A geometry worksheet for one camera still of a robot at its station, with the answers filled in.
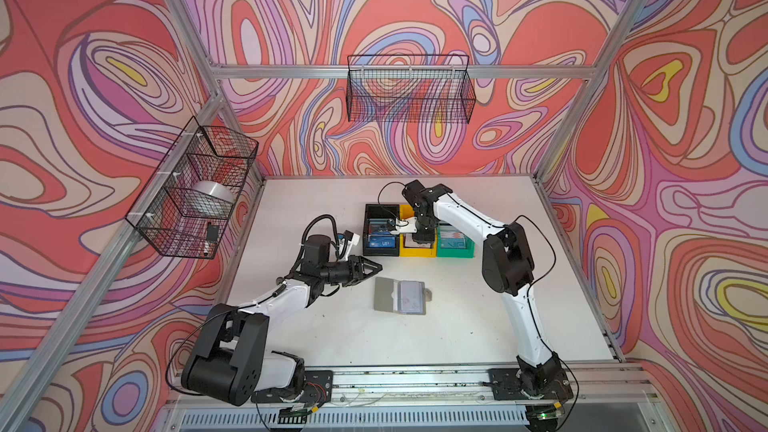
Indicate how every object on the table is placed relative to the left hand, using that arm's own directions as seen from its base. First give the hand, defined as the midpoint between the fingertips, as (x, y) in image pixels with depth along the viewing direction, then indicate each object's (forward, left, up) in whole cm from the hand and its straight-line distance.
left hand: (380, 270), depth 81 cm
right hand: (+16, -15, -9) cm, 24 cm away
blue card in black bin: (+15, 0, -10) cm, 18 cm away
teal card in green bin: (+15, -24, -10) cm, 30 cm away
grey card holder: (-3, -7, -12) cm, 14 cm away
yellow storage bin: (+12, -9, -9) cm, 18 cm away
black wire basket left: (+8, +49, +17) cm, 52 cm away
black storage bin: (+16, +1, +1) cm, 16 cm away
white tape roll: (+8, +40, +21) cm, 46 cm away
